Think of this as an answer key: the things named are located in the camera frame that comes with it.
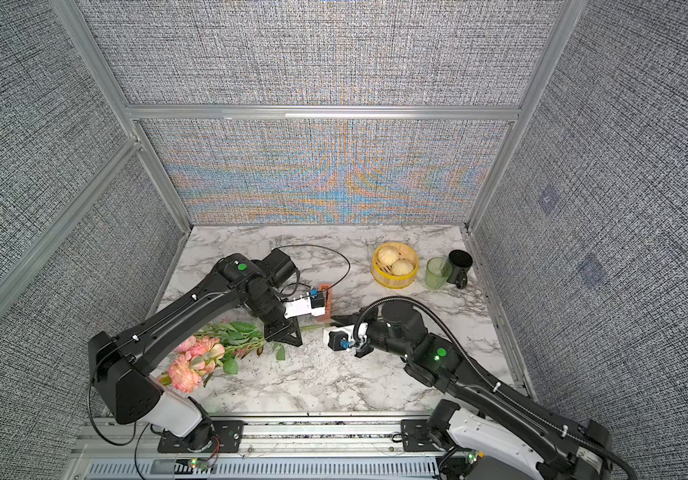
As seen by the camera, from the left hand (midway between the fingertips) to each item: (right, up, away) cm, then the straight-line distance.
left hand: (302, 337), depth 70 cm
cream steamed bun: (+25, +19, +33) cm, 46 cm away
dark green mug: (+48, +17, +27) cm, 57 cm away
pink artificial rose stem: (-19, 0, -12) cm, 23 cm away
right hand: (+8, +8, -3) cm, 12 cm away
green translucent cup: (+42, +14, +31) cm, 54 cm away
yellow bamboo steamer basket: (+23, +13, +30) cm, 40 cm away
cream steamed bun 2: (+29, +15, +29) cm, 44 cm away
